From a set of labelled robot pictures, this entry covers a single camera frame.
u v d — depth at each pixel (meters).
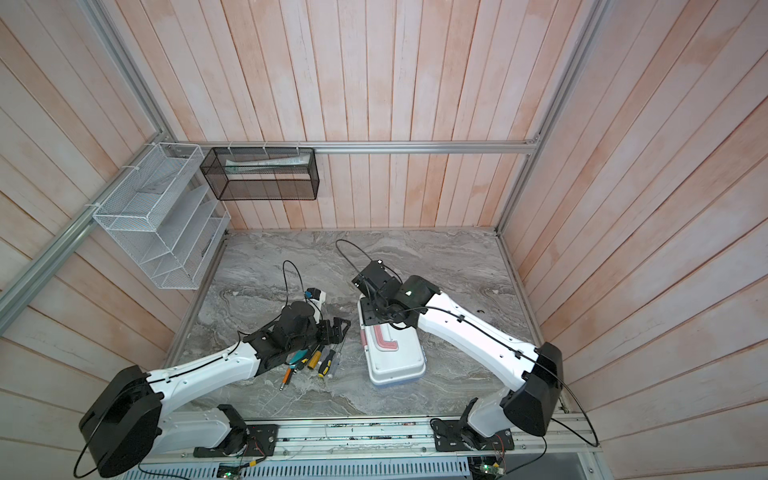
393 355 0.76
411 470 0.70
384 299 0.54
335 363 0.85
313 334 0.69
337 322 0.75
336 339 0.74
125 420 0.41
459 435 0.66
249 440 0.72
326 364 0.84
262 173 1.05
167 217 0.74
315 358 0.84
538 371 0.40
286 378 0.84
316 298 0.76
